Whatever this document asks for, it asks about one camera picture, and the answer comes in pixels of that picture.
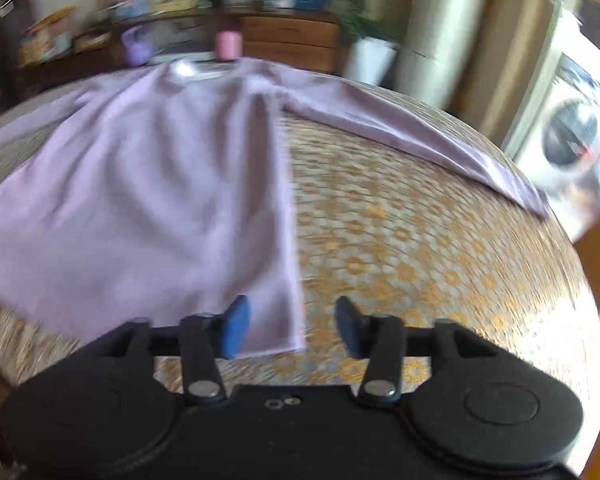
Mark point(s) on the green potted plant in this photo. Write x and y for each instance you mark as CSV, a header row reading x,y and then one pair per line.
x,y
355,23

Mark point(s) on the lilac t-shirt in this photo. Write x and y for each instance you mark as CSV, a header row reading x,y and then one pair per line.
x,y
159,196

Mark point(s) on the white plant pot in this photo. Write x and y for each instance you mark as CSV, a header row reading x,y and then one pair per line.
x,y
369,60

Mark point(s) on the white standing air conditioner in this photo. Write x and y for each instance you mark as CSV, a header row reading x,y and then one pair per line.
x,y
435,50

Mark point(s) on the wooden tv cabinet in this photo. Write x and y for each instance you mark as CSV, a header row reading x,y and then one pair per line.
x,y
304,39

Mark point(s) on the washing machine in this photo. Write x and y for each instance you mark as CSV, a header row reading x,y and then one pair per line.
x,y
564,140

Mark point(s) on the pink container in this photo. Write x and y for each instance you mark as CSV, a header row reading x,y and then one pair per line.
x,y
228,45

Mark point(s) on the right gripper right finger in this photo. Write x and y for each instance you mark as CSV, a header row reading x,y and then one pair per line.
x,y
381,341

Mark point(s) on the purple watering can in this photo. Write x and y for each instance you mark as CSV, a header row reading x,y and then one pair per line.
x,y
137,45

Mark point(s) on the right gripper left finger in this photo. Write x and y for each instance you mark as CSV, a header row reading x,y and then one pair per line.
x,y
205,338

